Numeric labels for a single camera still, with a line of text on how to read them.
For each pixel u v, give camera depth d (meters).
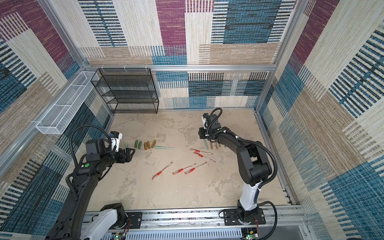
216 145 1.00
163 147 0.99
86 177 0.49
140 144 1.02
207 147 0.99
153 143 1.02
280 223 0.73
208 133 0.74
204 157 0.94
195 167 0.91
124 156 0.69
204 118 0.88
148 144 1.01
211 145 1.00
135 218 0.74
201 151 0.97
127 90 1.11
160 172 0.89
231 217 0.73
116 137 0.69
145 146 0.99
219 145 0.99
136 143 1.02
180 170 0.89
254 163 0.50
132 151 0.76
